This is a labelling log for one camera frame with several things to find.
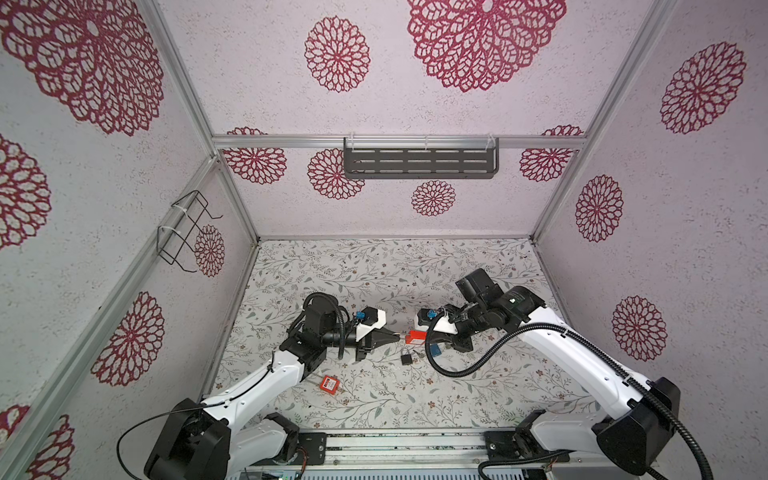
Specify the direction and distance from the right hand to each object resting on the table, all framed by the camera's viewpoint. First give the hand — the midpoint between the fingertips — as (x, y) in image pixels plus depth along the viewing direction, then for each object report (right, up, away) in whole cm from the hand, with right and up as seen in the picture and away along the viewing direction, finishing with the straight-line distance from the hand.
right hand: (432, 329), depth 74 cm
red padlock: (-5, -1, -6) cm, 8 cm away
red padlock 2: (-27, -17, +9) cm, 34 cm away
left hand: (-9, -2, -1) cm, 10 cm away
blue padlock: (+4, -10, +16) cm, 19 cm away
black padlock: (-5, -13, +16) cm, 21 cm away
